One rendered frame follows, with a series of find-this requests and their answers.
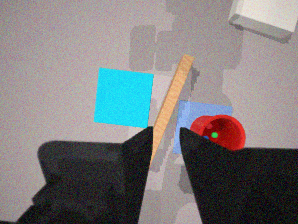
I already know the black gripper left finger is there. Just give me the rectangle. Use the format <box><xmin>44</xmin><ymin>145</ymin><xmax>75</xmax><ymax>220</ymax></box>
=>
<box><xmin>37</xmin><ymin>126</ymin><xmax>153</xmax><ymax>224</ymax></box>

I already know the cream flat rectangular block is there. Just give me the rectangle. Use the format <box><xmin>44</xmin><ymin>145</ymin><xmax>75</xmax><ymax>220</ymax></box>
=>
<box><xmin>227</xmin><ymin>0</ymin><xmax>298</xmax><ymax>38</ymax></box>

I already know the red translucent cup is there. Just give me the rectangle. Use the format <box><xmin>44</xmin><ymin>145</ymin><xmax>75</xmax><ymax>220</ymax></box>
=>
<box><xmin>190</xmin><ymin>115</ymin><xmax>246</xmax><ymax>151</ymax></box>

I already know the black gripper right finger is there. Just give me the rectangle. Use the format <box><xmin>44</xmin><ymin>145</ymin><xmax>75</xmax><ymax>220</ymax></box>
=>
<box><xmin>179</xmin><ymin>127</ymin><xmax>298</xmax><ymax>224</ymax></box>

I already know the tan wooden bar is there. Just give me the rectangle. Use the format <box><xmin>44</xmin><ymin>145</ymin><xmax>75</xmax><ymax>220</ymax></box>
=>
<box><xmin>150</xmin><ymin>54</ymin><xmax>195</xmax><ymax>166</ymax></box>

